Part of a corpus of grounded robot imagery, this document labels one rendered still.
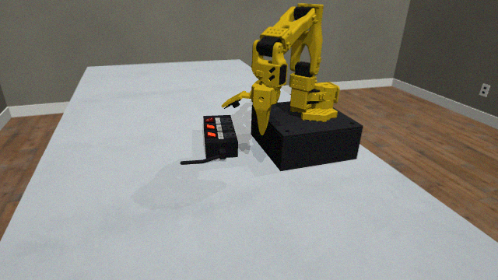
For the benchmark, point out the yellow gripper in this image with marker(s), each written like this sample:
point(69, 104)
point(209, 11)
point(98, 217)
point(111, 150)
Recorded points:
point(262, 97)

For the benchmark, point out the black power strip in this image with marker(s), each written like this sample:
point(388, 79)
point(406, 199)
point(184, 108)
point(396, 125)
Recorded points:
point(220, 139)

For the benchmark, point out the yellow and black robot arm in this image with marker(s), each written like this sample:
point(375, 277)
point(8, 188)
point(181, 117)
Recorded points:
point(303, 80)

